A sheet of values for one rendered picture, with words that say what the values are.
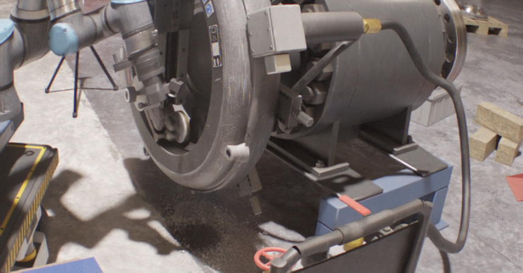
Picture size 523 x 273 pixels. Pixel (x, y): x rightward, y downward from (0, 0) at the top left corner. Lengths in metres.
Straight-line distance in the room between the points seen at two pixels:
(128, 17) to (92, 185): 0.94
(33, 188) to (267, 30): 0.76
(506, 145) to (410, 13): 1.14
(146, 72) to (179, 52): 0.25
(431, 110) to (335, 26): 1.72
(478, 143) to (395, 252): 1.69
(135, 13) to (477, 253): 1.38
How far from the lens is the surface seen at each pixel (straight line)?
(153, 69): 1.50
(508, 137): 2.93
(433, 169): 2.01
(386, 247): 1.15
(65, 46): 1.45
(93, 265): 0.84
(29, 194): 1.58
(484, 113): 2.99
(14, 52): 1.67
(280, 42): 1.30
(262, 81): 1.40
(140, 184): 2.28
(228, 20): 1.40
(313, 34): 1.38
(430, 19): 1.98
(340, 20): 1.44
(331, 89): 1.69
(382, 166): 2.58
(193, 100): 1.83
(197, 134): 1.82
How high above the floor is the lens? 1.09
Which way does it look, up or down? 23 degrees down
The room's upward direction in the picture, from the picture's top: 5 degrees clockwise
